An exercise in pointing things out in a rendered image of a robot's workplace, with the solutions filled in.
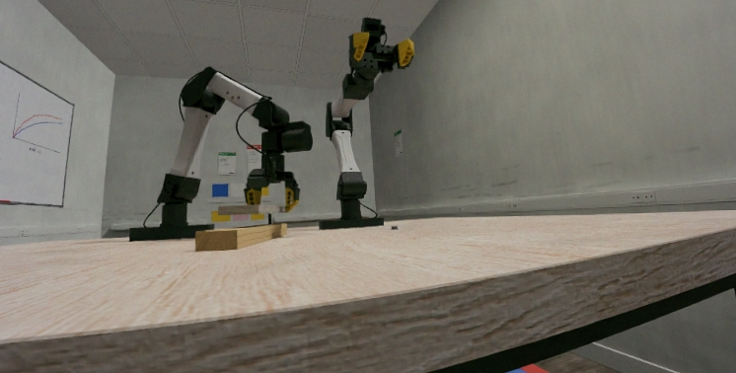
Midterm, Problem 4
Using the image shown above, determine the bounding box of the light wooden beam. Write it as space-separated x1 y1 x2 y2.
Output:
195 223 287 252

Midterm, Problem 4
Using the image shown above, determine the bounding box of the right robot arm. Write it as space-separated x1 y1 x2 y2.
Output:
129 66 313 232

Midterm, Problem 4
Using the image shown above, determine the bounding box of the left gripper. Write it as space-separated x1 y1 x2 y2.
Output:
349 32 414 79

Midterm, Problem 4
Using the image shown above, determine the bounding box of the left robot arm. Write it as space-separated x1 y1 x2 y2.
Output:
319 17 385 225

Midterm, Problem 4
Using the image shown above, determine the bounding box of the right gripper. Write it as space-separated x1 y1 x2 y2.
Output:
244 154 300 212

